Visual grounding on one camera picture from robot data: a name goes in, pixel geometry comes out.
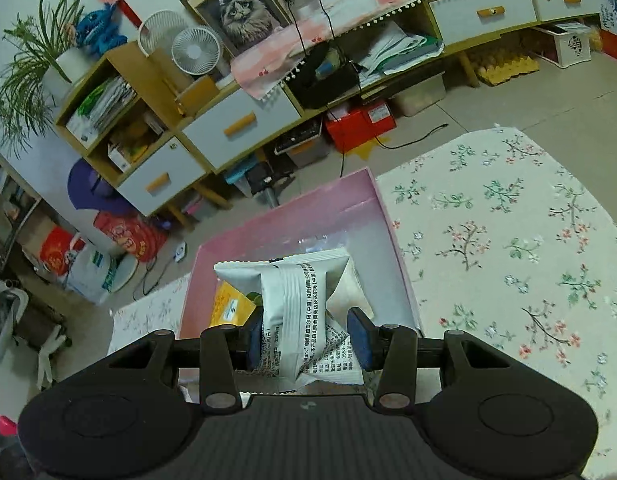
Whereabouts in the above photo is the white text snack packet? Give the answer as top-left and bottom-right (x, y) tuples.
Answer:
(214, 247), (372, 393)

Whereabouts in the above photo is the yellow snack bag in box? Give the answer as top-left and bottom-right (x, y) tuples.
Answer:
(209, 281), (256, 327)

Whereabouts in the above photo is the red gift bag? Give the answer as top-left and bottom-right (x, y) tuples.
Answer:
(94, 211), (167, 263)

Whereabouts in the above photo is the pink white cardboard box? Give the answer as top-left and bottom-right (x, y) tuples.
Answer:
(176, 167), (423, 396)

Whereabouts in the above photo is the white plastic shopping bag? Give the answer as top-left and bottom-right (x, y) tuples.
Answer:
(64, 246), (138, 306)

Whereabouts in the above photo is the floral tablecloth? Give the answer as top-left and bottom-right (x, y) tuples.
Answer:
(110, 127), (617, 479)

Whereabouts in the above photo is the purple hat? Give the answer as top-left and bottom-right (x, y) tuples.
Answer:
(66, 158), (136, 216)

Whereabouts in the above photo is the white office chair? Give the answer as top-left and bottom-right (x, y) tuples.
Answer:
(0, 279), (72, 391)

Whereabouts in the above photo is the yellow white drawer cabinet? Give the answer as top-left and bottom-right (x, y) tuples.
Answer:
(56, 0), (601, 217)

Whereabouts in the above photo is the red storage box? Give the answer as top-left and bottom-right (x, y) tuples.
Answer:
(325, 100), (396, 154)

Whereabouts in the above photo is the pink cabinet cloth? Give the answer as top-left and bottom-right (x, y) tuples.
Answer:
(230, 0), (425, 100)

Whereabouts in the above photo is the white desk fan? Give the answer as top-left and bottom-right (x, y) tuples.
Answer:
(171, 26), (223, 76)

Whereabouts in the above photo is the yellow egg tray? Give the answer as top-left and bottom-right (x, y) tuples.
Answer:
(474, 54), (539, 87)

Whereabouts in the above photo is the potted green plant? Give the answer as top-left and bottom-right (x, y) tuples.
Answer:
(0, 0), (84, 157)

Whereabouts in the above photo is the framed cat picture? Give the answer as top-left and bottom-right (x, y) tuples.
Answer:
(180, 0), (290, 58)

